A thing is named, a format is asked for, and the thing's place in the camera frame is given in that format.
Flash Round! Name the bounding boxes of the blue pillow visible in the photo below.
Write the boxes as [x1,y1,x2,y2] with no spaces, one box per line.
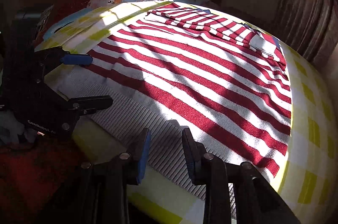
[43,7,92,41]

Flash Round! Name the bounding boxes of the brown patterned curtain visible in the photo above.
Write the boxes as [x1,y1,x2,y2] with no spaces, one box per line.
[271,0,337,69]

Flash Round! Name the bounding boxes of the yellow checked bed sheet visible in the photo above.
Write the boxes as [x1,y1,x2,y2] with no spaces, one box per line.
[37,13,337,223]

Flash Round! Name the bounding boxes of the red white striped sweater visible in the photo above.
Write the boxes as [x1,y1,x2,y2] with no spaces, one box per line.
[49,2,292,198]

